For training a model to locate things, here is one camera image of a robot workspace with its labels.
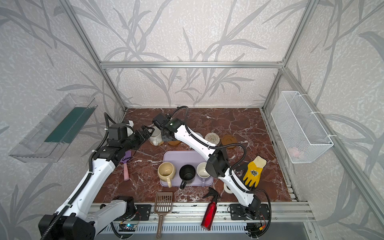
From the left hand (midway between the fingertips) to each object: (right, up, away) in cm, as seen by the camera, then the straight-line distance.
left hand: (152, 128), depth 78 cm
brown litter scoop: (+6, -40, -1) cm, 40 cm away
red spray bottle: (+30, -41, -7) cm, 51 cm away
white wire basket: (+68, -3, -17) cm, 70 cm away
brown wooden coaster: (+8, -11, +21) cm, 25 cm away
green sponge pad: (-30, +2, -15) cm, 33 cm away
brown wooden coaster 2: (+45, -9, +24) cm, 51 cm away
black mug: (+18, -27, +7) cm, 33 cm away
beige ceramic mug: (+6, -26, +9) cm, 28 cm away
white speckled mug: (-2, -7, +13) cm, 14 cm away
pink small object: (-18, -26, +7) cm, 32 cm away
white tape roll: (+40, -34, +3) cm, 52 cm away
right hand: (+7, -3, +10) cm, 13 cm away
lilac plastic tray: (+12, -20, +18) cm, 30 cm away
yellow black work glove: (+57, -25, +8) cm, 63 cm away
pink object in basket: (+72, -11, -5) cm, 73 cm away
